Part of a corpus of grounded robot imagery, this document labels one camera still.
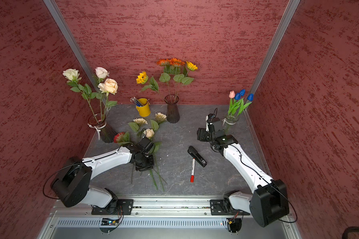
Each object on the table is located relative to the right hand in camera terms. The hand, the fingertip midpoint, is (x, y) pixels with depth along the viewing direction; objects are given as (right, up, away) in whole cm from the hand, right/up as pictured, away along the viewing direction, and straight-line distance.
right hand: (201, 135), depth 83 cm
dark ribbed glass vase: (-18, +12, +20) cm, 29 cm away
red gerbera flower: (-51, -4, +13) cm, 53 cm away
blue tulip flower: (+25, +25, +4) cm, 36 cm away
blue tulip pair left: (-24, -25, 0) cm, 35 cm away
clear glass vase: (+21, +9, +11) cm, 25 cm away
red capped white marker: (-5, -23, +2) cm, 23 cm away
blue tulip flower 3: (+29, +21, +2) cm, 36 cm away
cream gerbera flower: (-28, +10, +23) cm, 38 cm away
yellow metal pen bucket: (-39, +15, +24) cm, 49 cm away
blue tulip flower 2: (+22, +22, +4) cm, 32 cm away
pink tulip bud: (+19, +23, +2) cm, 30 cm away
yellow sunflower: (-7, +34, +8) cm, 36 cm away
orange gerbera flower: (-22, +36, +8) cm, 43 cm away
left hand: (-29, -21, +1) cm, 36 cm away
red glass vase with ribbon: (-61, -1, +11) cm, 62 cm away
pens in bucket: (-44, +22, +20) cm, 53 cm away
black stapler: (-4, -12, +6) cm, 14 cm away
